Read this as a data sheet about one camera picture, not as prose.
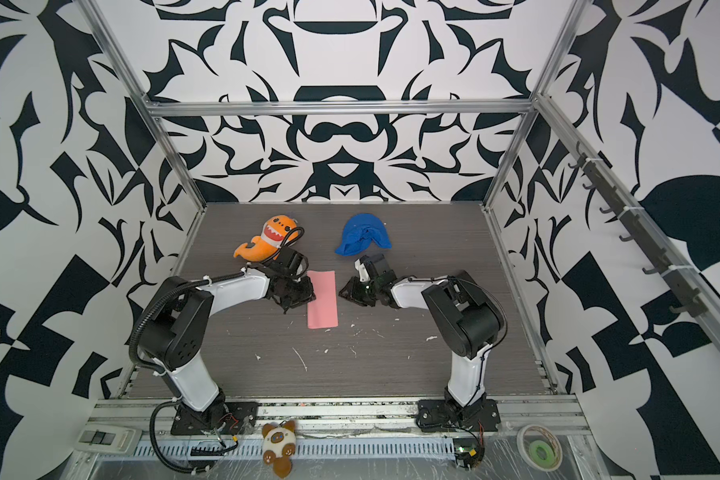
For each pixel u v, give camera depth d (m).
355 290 0.85
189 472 0.67
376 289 0.77
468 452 0.71
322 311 0.92
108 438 0.70
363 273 0.89
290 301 0.82
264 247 1.01
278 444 0.69
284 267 0.76
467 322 0.50
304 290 0.85
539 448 0.70
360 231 1.04
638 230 0.55
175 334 0.48
